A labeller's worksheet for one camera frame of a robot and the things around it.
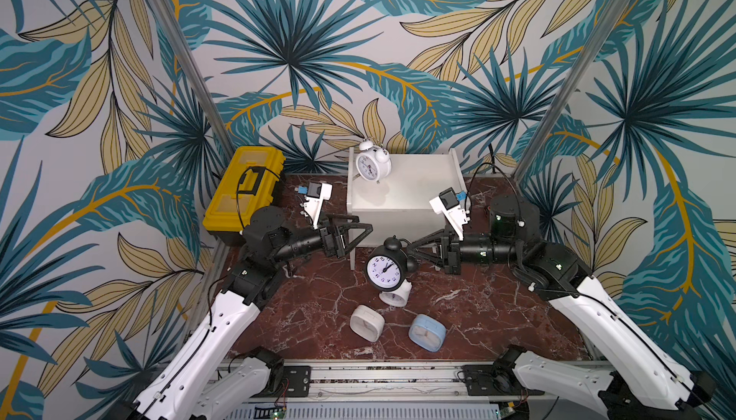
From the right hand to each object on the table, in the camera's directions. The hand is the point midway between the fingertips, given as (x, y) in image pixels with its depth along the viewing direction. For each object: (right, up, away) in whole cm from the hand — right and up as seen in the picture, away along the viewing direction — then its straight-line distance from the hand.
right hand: (409, 249), depth 56 cm
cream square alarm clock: (-8, -23, +20) cm, 32 cm away
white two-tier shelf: (-1, +8, +12) cm, 14 cm away
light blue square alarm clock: (+7, -25, +20) cm, 33 cm away
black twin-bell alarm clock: (-4, -3, 0) cm, 6 cm away
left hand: (-9, +3, +3) cm, 10 cm away
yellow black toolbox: (-47, +15, +37) cm, 62 cm away
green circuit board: (-33, -44, +16) cm, 57 cm away
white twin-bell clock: (0, -18, +26) cm, 31 cm away
